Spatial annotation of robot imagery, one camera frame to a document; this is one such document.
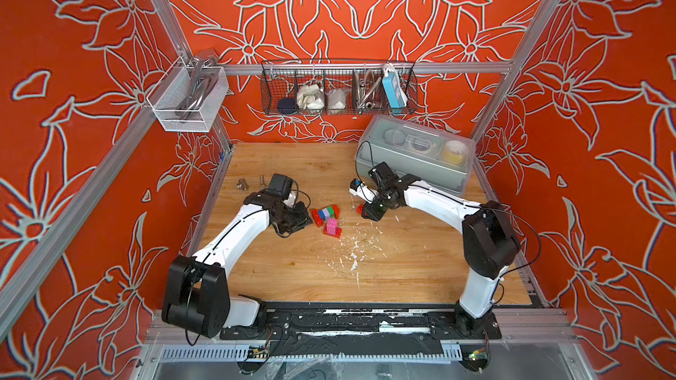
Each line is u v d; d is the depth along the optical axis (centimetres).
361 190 79
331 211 95
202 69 86
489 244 48
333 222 88
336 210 97
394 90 86
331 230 88
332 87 101
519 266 87
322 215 93
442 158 88
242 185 104
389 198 67
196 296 41
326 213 95
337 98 92
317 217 93
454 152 95
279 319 74
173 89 80
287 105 97
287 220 70
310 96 92
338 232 91
